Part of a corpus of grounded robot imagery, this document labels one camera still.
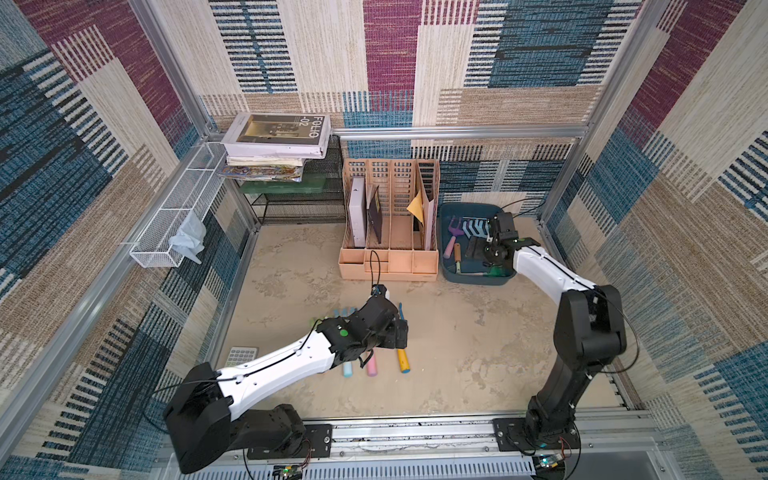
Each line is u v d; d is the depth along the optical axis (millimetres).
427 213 879
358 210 970
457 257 1060
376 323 594
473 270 1021
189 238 662
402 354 852
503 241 744
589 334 491
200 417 393
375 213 1114
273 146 800
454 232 1166
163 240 701
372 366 832
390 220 1183
